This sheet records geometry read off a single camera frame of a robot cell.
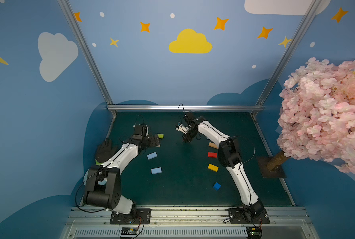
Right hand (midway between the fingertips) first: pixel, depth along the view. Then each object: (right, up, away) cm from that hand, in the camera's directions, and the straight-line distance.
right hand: (187, 136), depth 105 cm
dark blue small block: (+15, -27, -23) cm, 38 cm away
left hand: (-23, -1, -13) cm, 26 cm away
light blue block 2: (-20, -20, -14) cm, 32 cm away
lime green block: (-20, 0, +2) cm, 20 cm away
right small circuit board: (+31, -46, -32) cm, 64 cm away
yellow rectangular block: (+15, -19, -14) cm, 28 cm away
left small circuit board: (-31, -45, -33) cm, 64 cm away
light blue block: (-24, -12, -9) cm, 28 cm away
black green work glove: (-57, -9, -7) cm, 58 cm away
